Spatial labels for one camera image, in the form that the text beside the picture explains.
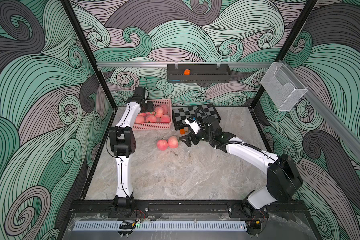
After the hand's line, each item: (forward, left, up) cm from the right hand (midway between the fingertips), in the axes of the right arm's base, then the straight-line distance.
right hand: (186, 132), depth 83 cm
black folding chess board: (+26, +3, -14) cm, 30 cm away
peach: (+20, +24, -11) cm, 33 cm away
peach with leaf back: (+20, +14, -11) cm, 27 cm away
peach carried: (+19, +32, -11) cm, 39 cm away
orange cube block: (+12, +2, -17) cm, 21 cm away
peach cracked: (+27, +31, -14) cm, 43 cm away
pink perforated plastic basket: (+16, +20, -14) cm, 29 cm away
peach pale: (+1, +8, -12) cm, 14 cm away
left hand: (+25, +26, -3) cm, 36 cm away
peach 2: (+30, +14, -12) cm, 35 cm away
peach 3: (-1, +15, -12) cm, 19 cm away
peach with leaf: (+25, +18, -9) cm, 32 cm away
